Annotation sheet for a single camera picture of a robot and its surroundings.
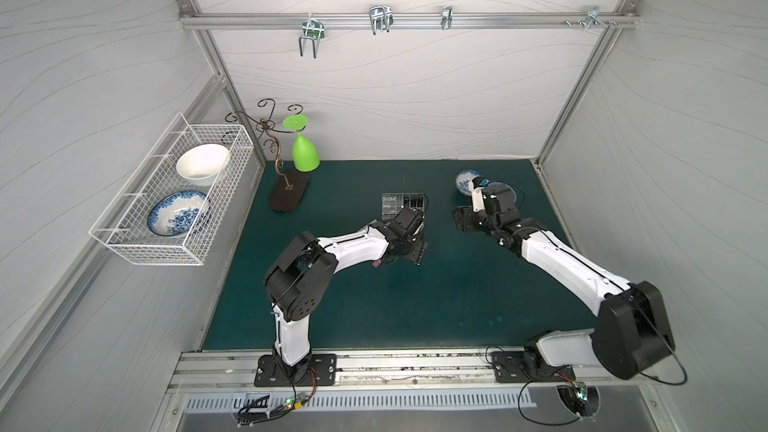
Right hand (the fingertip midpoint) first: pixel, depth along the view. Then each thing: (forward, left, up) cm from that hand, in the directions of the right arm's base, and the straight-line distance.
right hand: (463, 209), depth 87 cm
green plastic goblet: (+13, +49, +8) cm, 51 cm away
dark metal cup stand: (+13, +62, -13) cm, 65 cm away
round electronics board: (-43, -27, -17) cm, 54 cm away
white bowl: (-4, +67, +21) cm, 70 cm away
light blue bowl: (+25, -19, -16) cm, 35 cm away
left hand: (-8, +13, -11) cm, 19 cm away
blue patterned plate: (-17, +68, +19) cm, 73 cm away
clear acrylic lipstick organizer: (+10, +21, -12) cm, 26 cm away
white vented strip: (-46, +24, -16) cm, 54 cm away
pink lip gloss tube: (-12, +26, -13) cm, 31 cm away
